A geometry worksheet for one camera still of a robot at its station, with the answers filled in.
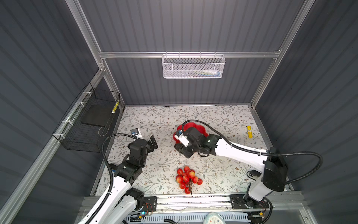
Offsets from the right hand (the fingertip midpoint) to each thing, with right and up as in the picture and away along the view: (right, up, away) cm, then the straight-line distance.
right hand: (182, 149), depth 80 cm
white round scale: (+15, -30, -13) cm, 36 cm away
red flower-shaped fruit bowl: (+4, +13, +22) cm, 26 cm away
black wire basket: (-51, +14, -7) cm, 54 cm away
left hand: (-21, +7, -4) cm, 22 cm away
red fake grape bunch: (+2, -15, -4) cm, 15 cm away
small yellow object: (+49, +7, +20) cm, 54 cm away
